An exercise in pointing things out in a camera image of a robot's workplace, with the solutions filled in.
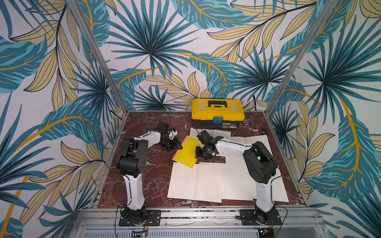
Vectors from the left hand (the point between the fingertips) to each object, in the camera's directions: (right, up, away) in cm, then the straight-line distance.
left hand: (180, 149), depth 96 cm
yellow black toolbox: (+24, +23, 0) cm, 33 cm away
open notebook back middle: (+9, +11, +11) cm, 18 cm away
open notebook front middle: (+34, -18, -10) cm, 40 cm away
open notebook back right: (+49, +5, +7) cm, 50 cm away
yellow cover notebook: (+14, -18, -11) cm, 25 cm away
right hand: (+10, -5, -1) cm, 11 cm away
